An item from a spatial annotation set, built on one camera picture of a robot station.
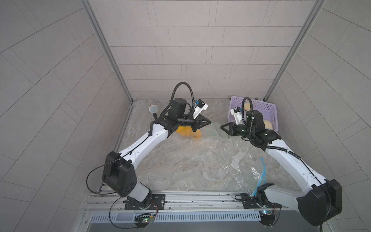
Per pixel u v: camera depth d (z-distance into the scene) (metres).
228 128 0.68
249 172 0.72
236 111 0.69
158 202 0.71
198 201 0.72
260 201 0.65
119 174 0.40
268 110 1.08
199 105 0.63
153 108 0.78
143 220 0.67
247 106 1.05
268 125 0.96
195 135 0.88
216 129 0.74
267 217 0.68
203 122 0.65
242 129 0.64
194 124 0.64
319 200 0.37
